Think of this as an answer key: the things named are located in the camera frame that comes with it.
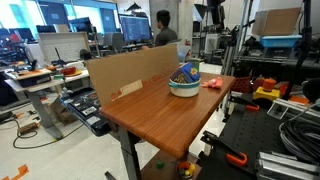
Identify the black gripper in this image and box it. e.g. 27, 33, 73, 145
206, 0, 226, 24

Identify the colourful soft picture cube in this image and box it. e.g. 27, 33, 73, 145
169, 62, 202, 85

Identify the white bowl teal rim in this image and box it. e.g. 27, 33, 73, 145
168, 78, 202, 98

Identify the red bowl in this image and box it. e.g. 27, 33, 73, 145
60, 66, 78, 76

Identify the grey tripod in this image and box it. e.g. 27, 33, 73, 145
221, 19, 255, 78

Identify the green cylindrical cup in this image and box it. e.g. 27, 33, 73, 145
186, 57, 205, 72

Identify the seated person dark shirt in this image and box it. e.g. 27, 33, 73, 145
153, 9, 180, 48

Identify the large cardboard box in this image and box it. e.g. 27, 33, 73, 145
251, 7, 302, 37

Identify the blue plastic bin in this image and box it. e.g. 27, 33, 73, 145
259, 34, 303, 49

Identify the pink plush toy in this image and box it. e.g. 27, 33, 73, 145
201, 76, 223, 90

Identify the orange plastic crate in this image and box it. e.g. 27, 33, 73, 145
231, 77, 255, 95

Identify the large computer monitor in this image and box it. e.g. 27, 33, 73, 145
118, 13, 154, 44

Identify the black vertical pole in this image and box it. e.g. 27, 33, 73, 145
282, 0, 313, 101

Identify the yellow emergency stop button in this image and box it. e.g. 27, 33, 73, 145
252, 77, 282, 102

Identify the grey office chair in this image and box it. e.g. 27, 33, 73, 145
102, 31, 127, 54

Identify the brown cardboard panel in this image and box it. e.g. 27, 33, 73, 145
84, 44, 181, 108

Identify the black rounded blurry object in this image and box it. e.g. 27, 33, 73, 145
301, 77, 320, 103

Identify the black perforated mounting board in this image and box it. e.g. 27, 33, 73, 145
195, 99, 320, 180

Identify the small computer monitor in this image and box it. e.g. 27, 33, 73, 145
67, 17, 95, 35

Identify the yellow plate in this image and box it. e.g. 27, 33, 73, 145
64, 69, 83, 78

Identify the white grid board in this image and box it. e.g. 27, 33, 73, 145
37, 31, 91, 65

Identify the multicoloured round toy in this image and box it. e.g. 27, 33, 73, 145
175, 160, 197, 180

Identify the black equipment case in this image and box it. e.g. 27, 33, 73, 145
60, 87, 113, 137

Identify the black metal table leg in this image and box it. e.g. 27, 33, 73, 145
115, 126, 144, 180

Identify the wooden lower shelf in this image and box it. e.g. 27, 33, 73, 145
139, 149, 203, 180

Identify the small open cardboard box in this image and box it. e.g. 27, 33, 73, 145
49, 99, 80, 126

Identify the black box orange lid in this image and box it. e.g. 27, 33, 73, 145
15, 68, 53, 89

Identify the white desk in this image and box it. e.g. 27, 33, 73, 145
4, 68, 91, 140

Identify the small brown floor device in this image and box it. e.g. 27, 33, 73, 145
16, 121, 41, 136

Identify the orange floor tape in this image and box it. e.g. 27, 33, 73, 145
1, 164, 30, 180

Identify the black bar clamp orange handle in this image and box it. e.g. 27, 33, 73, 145
229, 94, 261, 113
200, 130, 250, 168

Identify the silver aluminium extrusion frame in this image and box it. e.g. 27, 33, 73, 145
266, 97, 320, 121
255, 151, 320, 180

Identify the black cable coil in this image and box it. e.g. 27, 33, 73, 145
278, 117, 320, 165

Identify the black floor cable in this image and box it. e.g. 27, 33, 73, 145
12, 117, 85, 150

